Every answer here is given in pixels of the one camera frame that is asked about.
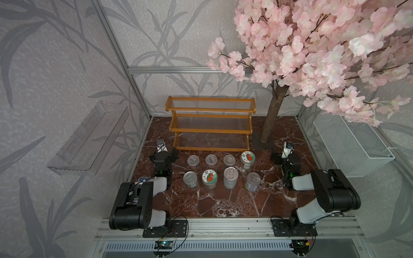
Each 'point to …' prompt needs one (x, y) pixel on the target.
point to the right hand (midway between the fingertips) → (281, 148)
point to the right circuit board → (300, 246)
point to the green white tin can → (230, 174)
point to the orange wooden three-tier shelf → (215, 124)
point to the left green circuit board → (163, 244)
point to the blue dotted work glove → (142, 178)
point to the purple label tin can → (253, 181)
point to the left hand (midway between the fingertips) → (164, 147)
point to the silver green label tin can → (190, 179)
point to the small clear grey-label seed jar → (211, 160)
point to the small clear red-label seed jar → (229, 160)
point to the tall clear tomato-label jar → (209, 178)
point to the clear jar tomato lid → (247, 158)
